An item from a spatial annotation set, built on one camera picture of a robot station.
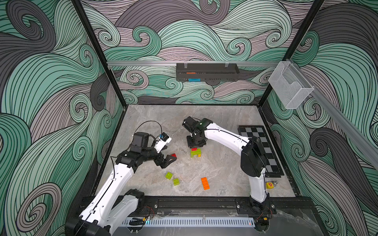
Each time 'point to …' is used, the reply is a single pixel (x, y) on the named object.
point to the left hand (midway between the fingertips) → (169, 151)
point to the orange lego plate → (205, 183)
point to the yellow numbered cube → (269, 185)
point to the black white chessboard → (273, 168)
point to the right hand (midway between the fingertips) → (193, 145)
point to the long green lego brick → (198, 152)
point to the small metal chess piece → (275, 183)
